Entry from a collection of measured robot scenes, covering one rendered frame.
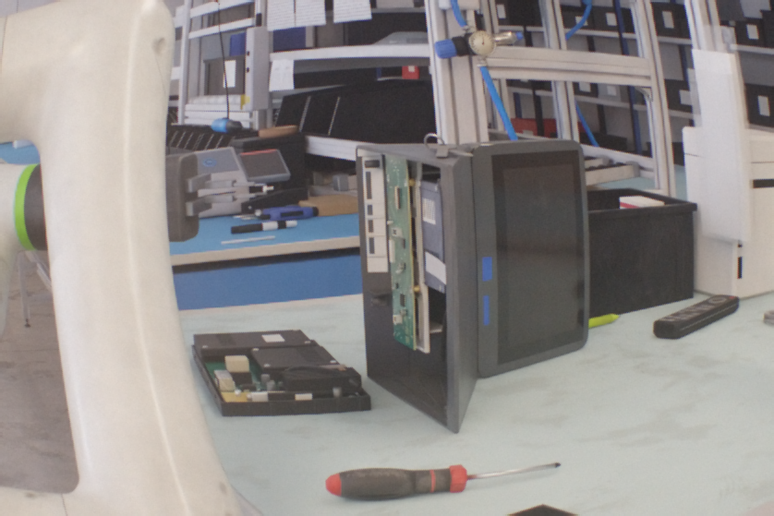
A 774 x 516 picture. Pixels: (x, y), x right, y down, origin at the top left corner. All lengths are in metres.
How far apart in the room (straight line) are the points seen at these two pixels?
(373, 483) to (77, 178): 0.29
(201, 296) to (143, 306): 1.97
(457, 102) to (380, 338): 1.52
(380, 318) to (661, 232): 0.41
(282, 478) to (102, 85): 0.34
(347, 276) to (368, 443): 1.76
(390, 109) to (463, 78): 0.70
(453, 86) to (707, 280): 1.31
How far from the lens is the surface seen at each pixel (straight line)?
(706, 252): 1.68
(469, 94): 2.88
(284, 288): 2.86
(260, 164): 3.42
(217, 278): 2.82
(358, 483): 0.97
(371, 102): 3.53
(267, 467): 1.08
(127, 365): 0.83
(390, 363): 1.38
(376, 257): 1.36
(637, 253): 1.61
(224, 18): 4.61
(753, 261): 1.64
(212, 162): 3.39
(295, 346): 1.43
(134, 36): 0.94
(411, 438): 1.17
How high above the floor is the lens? 1.31
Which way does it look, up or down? 8 degrees down
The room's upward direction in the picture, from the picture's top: 3 degrees counter-clockwise
